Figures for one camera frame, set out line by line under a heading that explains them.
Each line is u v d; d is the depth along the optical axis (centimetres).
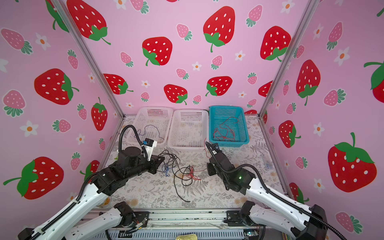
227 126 114
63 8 68
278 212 44
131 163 53
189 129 111
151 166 61
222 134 108
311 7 69
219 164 53
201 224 73
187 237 66
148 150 61
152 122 116
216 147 64
